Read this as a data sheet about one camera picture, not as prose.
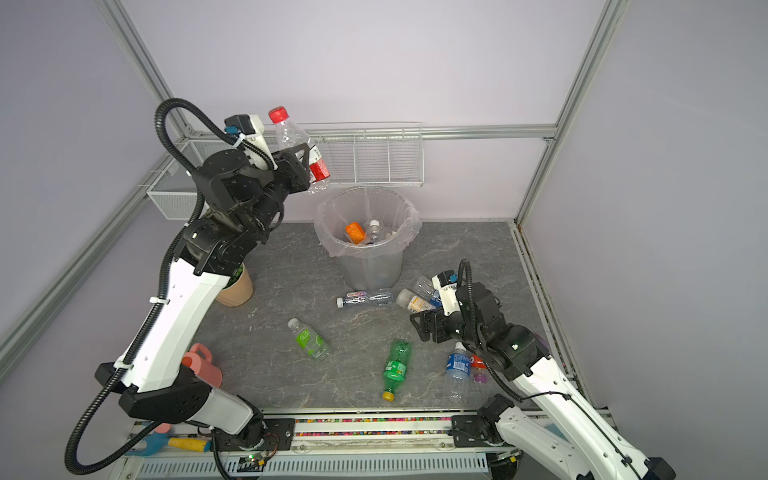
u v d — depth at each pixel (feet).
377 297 3.14
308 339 2.77
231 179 1.26
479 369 2.71
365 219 3.27
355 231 3.16
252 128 1.52
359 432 2.47
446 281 2.03
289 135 1.73
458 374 2.61
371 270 2.91
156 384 1.30
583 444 1.31
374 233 3.06
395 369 2.58
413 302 3.00
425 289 3.15
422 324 2.09
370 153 3.25
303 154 1.83
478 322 1.67
